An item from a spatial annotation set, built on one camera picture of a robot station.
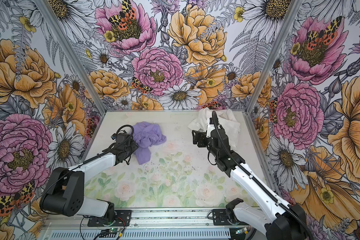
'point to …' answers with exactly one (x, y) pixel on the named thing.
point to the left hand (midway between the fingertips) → (133, 149)
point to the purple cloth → (146, 135)
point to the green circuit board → (113, 229)
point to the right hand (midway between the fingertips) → (198, 136)
